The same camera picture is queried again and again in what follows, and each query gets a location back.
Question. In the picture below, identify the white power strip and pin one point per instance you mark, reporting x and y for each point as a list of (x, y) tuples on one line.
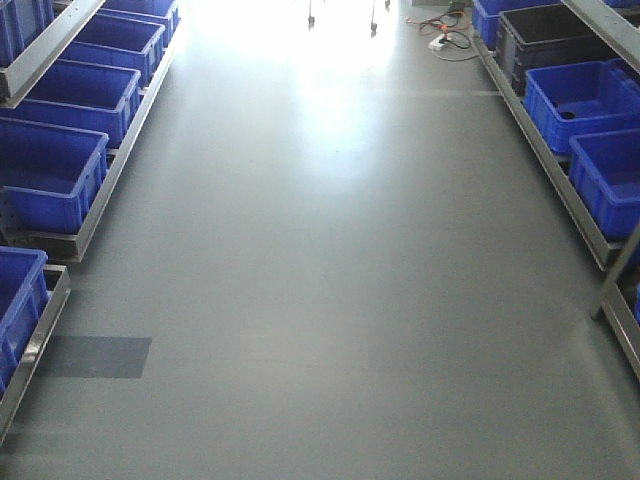
[(440, 42)]

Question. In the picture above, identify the steel flow rack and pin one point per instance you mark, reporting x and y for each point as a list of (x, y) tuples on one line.
[(131, 150), (32, 350), (600, 12), (616, 280)]

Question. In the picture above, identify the steel frame on castors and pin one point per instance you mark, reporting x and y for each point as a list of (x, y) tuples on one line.
[(373, 22)]

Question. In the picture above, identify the row of blue bins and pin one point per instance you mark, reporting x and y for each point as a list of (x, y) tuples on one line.
[(50, 175)]

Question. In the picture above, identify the black bin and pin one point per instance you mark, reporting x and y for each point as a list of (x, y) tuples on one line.
[(515, 55)]

